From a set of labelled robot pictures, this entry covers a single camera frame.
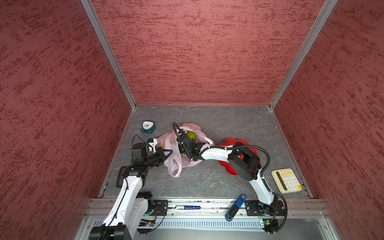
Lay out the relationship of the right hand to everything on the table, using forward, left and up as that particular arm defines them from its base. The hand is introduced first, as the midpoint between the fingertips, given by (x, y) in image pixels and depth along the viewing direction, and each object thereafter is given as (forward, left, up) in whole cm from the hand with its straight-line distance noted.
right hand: (175, 148), depth 93 cm
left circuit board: (-38, +12, -5) cm, 40 cm away
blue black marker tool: (-32, -35, -3) cm, 47 cm away
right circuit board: (-41, -49, -6) cm, 64 cm away
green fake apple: (+7, -11, +4) cm, 14 cm away
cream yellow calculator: (-21, -64, -2) cm, 67 cm away
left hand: (-9, -1, +10) cm, 13 cm away
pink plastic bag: (-1, +1, +11) cm, 11 cm away
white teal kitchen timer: (+17, +20, +1) cm, 26 cm away
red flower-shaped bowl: (+4, -36, -1) cm, 37 cm away
